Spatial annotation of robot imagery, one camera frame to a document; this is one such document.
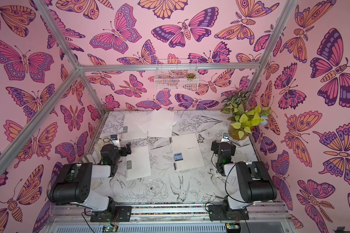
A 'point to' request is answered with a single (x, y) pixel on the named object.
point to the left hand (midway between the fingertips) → (124, 141)
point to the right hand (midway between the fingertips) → (225, 141)
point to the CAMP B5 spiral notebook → (187, 153)
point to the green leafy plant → (243, 118)
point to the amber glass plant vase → (238, 134)
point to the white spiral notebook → (131, 128)
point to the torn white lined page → (153, 115)
